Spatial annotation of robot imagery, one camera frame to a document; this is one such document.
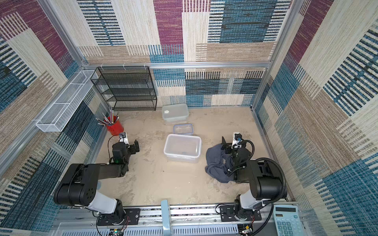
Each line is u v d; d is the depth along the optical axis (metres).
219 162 0.90
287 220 0.70
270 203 0.49
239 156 0.70
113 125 0.99
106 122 0.99
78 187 0.46
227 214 0.73
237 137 0.76
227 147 0.81
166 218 0.73
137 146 0.89
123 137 0.80
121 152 0.72
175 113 1.09
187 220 0.73
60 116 0.72
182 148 0.87
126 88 1.08
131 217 0.73
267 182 0.46
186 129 1.07
